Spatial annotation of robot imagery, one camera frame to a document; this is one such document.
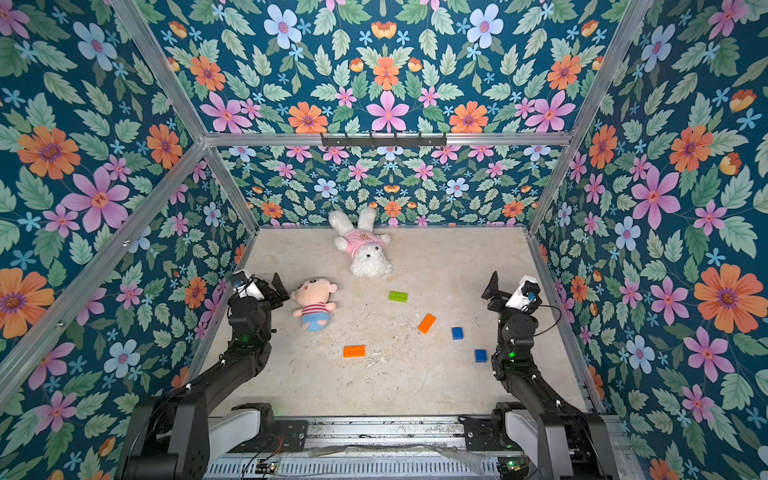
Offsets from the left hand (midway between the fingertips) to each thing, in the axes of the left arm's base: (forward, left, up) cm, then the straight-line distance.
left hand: (263, 277), depth 84 cm
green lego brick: (+1, -38, -17) cm, 42 cm away
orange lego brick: (-10, -46, -17) cm, 50 cm away
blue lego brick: (-21, -61, -17) cm, 67 cm away
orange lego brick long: (-17, -25, -17) cm, 34 cm away
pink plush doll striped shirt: (-1, -12, -10) cm, 15 cm away
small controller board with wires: (-43, -3, -20) cm, 47 cm away
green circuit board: (-48, -63, -20) cm, 82 cm away
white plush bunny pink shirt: (+19, -27, -10) cm, 34 cm away
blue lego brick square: (-14, -55, -16) cm, 59 cm away
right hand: (-8, -69, +3) cm, 70 cm away
